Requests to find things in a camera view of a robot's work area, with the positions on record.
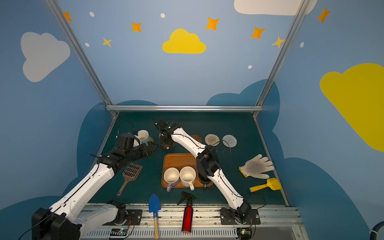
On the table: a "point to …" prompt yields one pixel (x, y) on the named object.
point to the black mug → (205, 184)
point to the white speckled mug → (187, 176)
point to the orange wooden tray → (178, 161)
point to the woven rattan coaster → (151, 139)
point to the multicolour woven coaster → (212, 139)
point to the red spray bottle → (188, 214)
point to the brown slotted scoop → (131, 172)
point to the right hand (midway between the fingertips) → (166, 143)
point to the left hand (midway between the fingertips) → (152, 147)
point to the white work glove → (255, 167)
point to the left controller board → (119, 232)
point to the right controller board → (244, 233)
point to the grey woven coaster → (229, 141)
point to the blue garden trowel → (154, 207)
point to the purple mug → (171, 176)
